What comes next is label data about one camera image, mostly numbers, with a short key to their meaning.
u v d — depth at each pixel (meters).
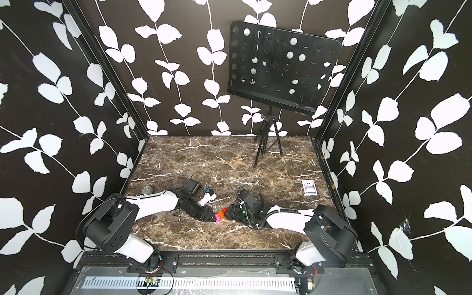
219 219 0.84
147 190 0.92
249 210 0.66
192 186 0.75
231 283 0.70
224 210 0.90
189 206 0.74
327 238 0.43
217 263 0.75
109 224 0.44
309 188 0.96
